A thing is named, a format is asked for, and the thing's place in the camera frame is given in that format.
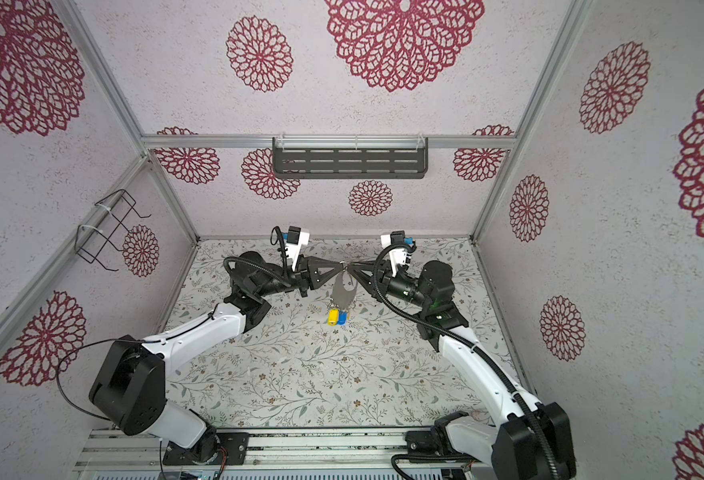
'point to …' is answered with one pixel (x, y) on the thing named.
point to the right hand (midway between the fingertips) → (350, 266)
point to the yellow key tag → (333, 317)
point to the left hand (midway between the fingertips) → (341, 270)
